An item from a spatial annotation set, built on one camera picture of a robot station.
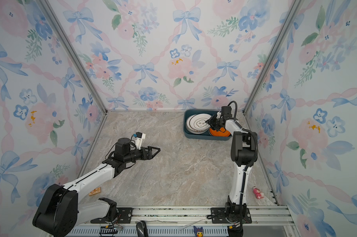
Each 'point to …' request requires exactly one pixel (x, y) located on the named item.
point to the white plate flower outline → (196, 123)
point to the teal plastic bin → (202, 136)
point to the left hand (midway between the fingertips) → (157, 149)
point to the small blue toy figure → (198, 231)
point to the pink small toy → (260, 195)
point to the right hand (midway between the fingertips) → (207, 121)
